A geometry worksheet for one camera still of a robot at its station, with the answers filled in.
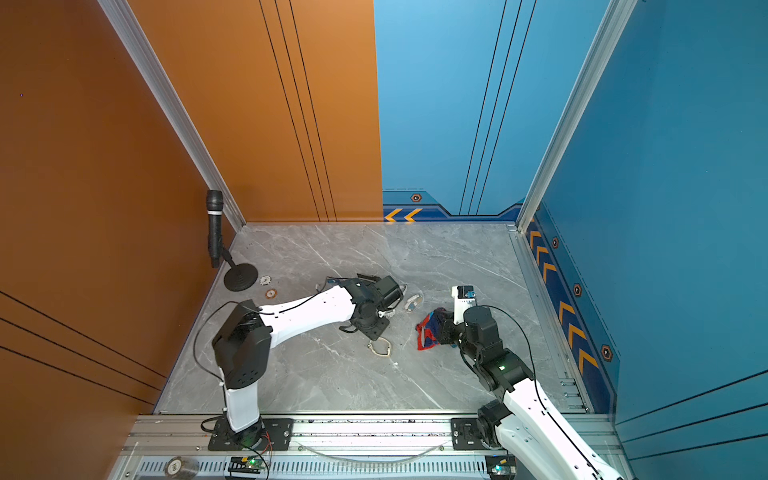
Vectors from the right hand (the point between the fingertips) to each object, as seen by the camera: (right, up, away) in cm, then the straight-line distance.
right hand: (438, 313), depth 79 cm
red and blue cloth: (-3, -6, +3) cm, 8 cm away
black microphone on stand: (-65, +7, +24) cm, 70 cm away
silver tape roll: (-58, -31, -15) cm, 67 cm away
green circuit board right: (+14, -35, -8) cm, 39 cm away
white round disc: (-57, +6, +24) cm, 62 cm away
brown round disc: (-53, +2, +21) cm, 57 cm away
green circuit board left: (-48, -35, -8) cm, 59 cm away
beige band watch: (-14, -13, +6) cm, 20 cm away
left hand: (-17, -5, +8) cm, 19 cm away
